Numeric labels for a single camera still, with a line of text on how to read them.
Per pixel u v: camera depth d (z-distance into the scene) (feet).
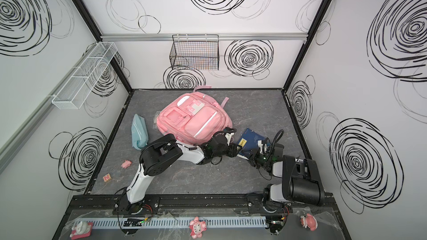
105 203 2.49
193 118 3.14
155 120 3.32
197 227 2.15
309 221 2.23
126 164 2.77
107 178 2.65
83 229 2.03
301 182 1.45
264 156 2.59
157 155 1.77
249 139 3.09
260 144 2.84
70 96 2.32
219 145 2.41
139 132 3.07
